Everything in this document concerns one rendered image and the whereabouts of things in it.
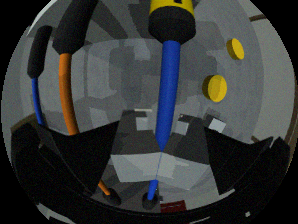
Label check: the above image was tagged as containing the yellow cylinder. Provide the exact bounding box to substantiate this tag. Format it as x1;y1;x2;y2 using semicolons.
226;37;245;60
202;75;227;101

